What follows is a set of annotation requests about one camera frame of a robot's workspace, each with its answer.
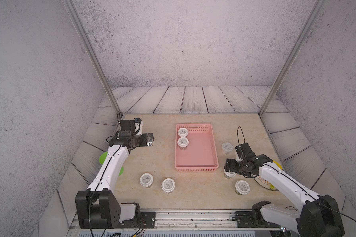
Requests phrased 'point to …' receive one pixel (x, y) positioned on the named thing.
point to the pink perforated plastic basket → (200, 155)
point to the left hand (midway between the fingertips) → (148, 137)
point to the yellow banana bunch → (272, 186)
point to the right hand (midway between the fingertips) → (232, 168)
